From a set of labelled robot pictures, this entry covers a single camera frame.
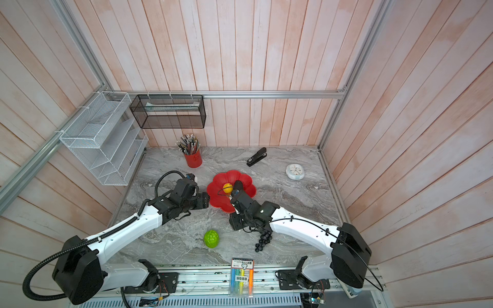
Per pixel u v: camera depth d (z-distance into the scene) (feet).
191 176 2.49
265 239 2.68
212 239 2.56
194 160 3.60
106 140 2.41
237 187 3.25
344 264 1.30
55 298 1.36
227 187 3.19
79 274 1.30
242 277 2.41
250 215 1.95
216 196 3.12
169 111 3.45
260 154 3.75
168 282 2.41
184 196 2.08
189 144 3.23
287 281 2.41
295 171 3.47
